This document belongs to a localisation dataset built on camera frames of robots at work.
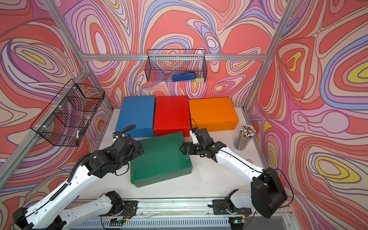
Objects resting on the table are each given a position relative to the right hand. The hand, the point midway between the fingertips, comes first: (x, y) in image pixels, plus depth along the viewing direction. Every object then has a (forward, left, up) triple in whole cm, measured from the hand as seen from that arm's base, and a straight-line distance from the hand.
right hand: (187, 152), depth 82 cm
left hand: (-3, +25, +11) cm, 27 cm away
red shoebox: (+28, +10, +2) cm, 30 cm away
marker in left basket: (+2, +56, +15) cm, 58 cm away
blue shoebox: (+33, +33, +2) cm, 47 cm away
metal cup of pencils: (+8, -35, +6) cm, 37 cm away
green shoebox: (-4, +15, 0) cm, 15 cm away
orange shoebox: (+30, -21, -1) cm, 36 cm away
